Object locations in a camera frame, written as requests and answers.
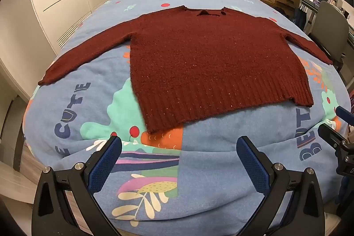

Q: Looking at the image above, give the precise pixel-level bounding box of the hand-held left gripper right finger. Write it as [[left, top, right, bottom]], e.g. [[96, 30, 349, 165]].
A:
[[236, 136, 326, 236]]

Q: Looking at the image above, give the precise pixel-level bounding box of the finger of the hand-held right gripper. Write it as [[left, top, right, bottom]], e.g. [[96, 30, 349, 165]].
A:
[[335, 106, 354, 124], [317, 123, 349, 154]]

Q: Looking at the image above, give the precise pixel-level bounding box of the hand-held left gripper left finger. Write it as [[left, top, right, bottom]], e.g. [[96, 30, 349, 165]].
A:
[[31, 136, 123, 236]]

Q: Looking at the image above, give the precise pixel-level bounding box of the dark red knit sweater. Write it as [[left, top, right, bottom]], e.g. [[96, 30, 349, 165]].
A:
[[38, 5, 333, 135]]

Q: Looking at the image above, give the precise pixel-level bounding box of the grey chair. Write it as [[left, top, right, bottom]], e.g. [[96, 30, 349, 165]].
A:
[[308, 0, 350, 74]]

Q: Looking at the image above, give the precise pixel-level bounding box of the blue printed blanket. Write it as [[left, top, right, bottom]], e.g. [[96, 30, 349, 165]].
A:
[[22, 0, 352, 229]]

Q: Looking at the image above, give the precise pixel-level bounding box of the dark blue bag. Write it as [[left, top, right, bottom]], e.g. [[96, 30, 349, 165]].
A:
[[292, 6, 308, 30]]

